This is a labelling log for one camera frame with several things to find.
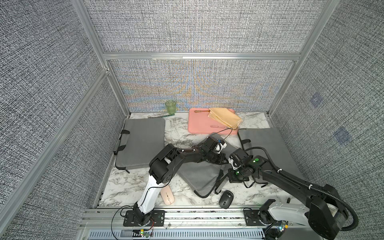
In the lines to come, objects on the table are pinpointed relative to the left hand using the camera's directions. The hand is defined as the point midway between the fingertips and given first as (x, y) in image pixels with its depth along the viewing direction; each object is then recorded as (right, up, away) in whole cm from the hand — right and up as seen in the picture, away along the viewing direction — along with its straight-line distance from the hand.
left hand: (230, 161), depth 89 cm
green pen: (-42, +30, +28) cm, 59 cm away
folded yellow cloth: (+4, +29, +28) cm, 41 cm away
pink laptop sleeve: (-17, +24, +22) cm, 36 cm away
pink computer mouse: (-36, -15, -10) cm, 40 cm away
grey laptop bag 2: (-59, +11, +14) cm, 62 cm away
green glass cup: (-39, +36, +27) cm, 60 cm away
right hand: (-3, -6, -8) cm, 10 cm away
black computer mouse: (-5, -17, -11) cm, 21 cm away
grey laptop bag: (-16, -8, -7) cm, 19 cm away
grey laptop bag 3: (+30, +12, +13) cm, 35 cm away
